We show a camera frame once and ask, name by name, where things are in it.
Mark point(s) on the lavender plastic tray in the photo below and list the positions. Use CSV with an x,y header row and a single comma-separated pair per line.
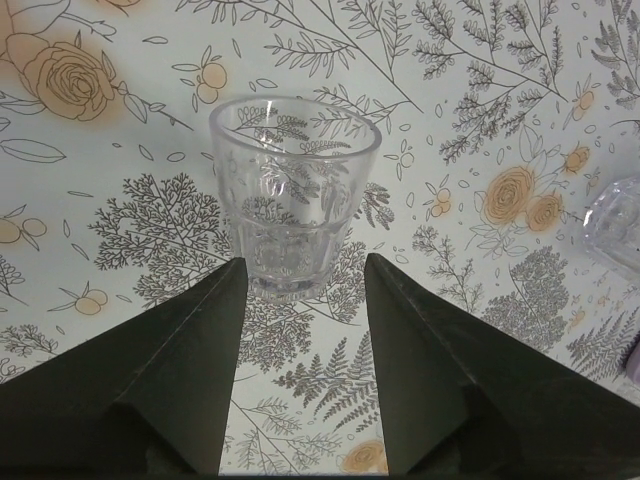
x,y
631,355

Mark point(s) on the floral table mat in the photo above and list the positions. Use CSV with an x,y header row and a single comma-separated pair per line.
x,y
501,121

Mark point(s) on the ribbed tumbler centre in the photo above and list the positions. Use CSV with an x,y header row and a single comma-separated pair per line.
x,y
611,228

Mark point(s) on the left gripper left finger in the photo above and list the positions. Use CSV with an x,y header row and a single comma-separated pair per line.
x,y
150,394

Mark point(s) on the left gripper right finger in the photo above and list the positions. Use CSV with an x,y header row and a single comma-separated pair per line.
x,y
459,399

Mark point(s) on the small glass front left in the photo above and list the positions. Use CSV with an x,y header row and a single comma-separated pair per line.
x,y
291,174

